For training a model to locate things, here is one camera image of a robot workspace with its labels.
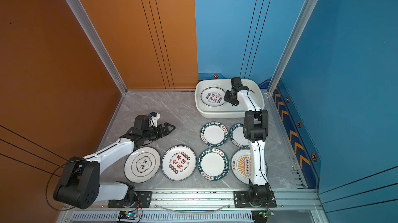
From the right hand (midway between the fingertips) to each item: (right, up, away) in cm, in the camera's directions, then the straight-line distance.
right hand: (226, 98), depth 107 cm
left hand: (-34, -18, -20) cm, 43 cm away
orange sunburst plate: (+5, -37, -24) cm, 45 cm away
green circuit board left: (-50, -55, -36) cm, 83 cm away
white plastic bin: (+22, +9, +5) cm, 25 cm away
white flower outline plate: (-50, -37, -23) cm, 66 cm away
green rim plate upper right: (+5, -24, -10) cm, 26 cm away
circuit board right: (+11, -55, -37) cm, 67 cm away
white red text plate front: (-29, -36, -23) cm, 52 cm away
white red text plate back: (-9, +2, +5) cm, 11 cm away
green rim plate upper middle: (-9, -22, -13) cm, 27 cm away
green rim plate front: (-10, -36, -24) cm, 45 cm away
